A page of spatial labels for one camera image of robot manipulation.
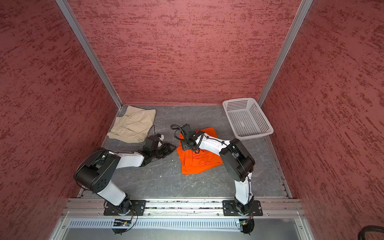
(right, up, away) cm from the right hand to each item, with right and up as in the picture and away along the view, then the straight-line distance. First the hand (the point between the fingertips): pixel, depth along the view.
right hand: (187, 146), depth 93 cm
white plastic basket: (+45, +18, +20) cm, 52 cm away
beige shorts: (-39, +12, +11) cm, 42 cm away
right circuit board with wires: (+31, -34, -22) cm, 51 cm away
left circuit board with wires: (-33, -34, -21) cm, 52 cm away
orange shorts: (+3, -8, -6) cm, 11 cm away
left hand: (-8, -3, 0) cm, 9 cm away
